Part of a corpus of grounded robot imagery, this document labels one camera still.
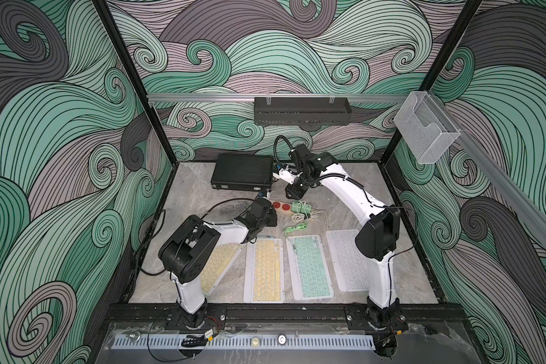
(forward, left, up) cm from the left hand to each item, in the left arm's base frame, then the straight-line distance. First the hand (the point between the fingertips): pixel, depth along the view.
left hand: (274, 210), depth 94 cm
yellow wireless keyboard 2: (-26, +4, -6) cm, 27 cm away
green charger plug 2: (0, -14, +2) cm, 14 cm away
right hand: (+1, -5, +11) cm, 12 cm away
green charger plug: (0, -9, +3) cm, 10 cm away
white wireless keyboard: (-19, -28, -5) cm, 35 cm away
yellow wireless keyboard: (-19, +21, -5) cm, 29 cm away
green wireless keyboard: (-23, -13, -6) cm, 28 cm away
